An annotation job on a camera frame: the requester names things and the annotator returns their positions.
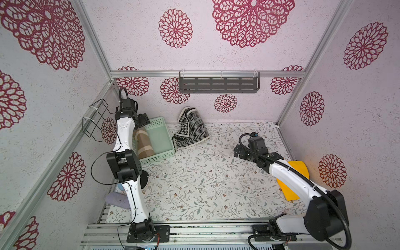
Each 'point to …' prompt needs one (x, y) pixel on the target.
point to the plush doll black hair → (144, 178)
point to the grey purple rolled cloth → (118, 199)
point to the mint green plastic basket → (161, 140)
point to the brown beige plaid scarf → (145, 147)
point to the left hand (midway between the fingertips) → (142, 124)
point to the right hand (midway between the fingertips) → (240, 149)
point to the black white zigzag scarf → (191, 129)
